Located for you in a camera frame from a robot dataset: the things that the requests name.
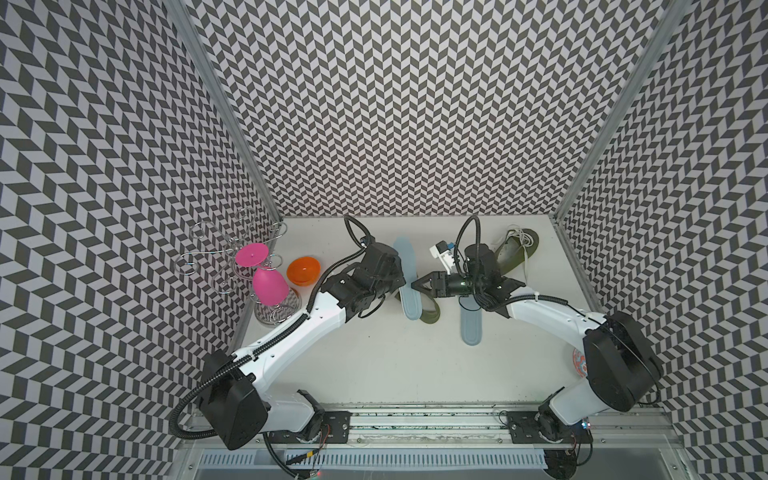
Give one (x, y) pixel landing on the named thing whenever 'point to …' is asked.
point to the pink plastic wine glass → (268, 284)
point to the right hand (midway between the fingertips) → (416, 289)
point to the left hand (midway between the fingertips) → (398, 274)
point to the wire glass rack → (213, 252)
